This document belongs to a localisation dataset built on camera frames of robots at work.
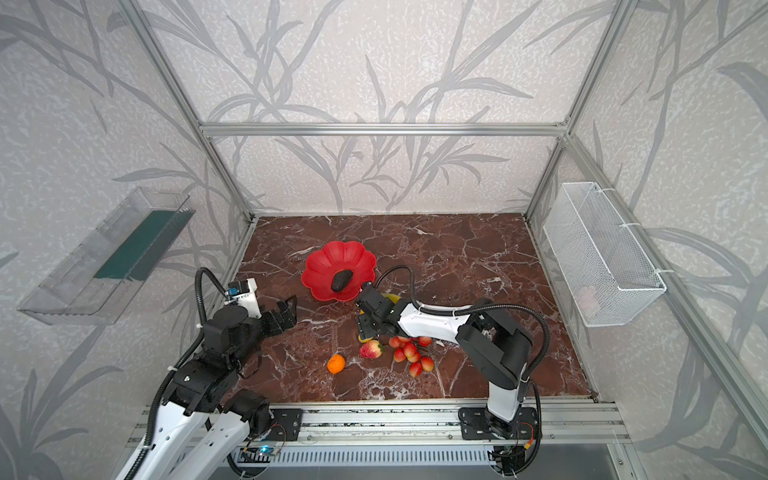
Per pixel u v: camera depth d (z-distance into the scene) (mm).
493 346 464
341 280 966
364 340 830
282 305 656
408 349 804
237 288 611
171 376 503
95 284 645
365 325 801
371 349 825
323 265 1048
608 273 609
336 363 805
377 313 679
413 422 754
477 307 492
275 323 638
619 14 710
